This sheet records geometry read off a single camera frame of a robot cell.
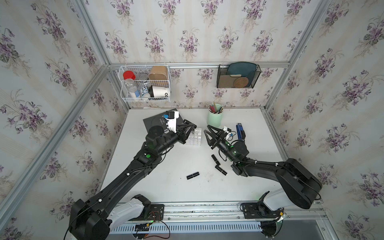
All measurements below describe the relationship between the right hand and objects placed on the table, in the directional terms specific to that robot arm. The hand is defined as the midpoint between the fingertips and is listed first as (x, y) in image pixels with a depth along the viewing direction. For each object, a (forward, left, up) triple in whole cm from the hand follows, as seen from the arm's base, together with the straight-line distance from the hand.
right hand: (207, 129), depth 72 cm
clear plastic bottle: (+28, +45, +4) cm, 53 cm away
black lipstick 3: (-11, -11, -27) cm, 32 cm away
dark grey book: (+24, +41, -26) cm, 54 cm away
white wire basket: (+34, +38, +2) cm, 51 cm away
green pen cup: (+24, -7, -16) cm, 30 cm away
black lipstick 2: (-3, -7, -27) cm, 28 cm away
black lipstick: (-13, +7, -27) cm, 31 cm away
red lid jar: (+35, +47, +6) cm, 59 cm away
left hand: (-3, +5, +4) cm, 7 cm away
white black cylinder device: (+30, +29, -1) cm, 42 cm away
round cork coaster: (+39, -24, 0) cm, 46 cm away
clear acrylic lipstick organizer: (+11, +6, -27) cm, 30 cm away
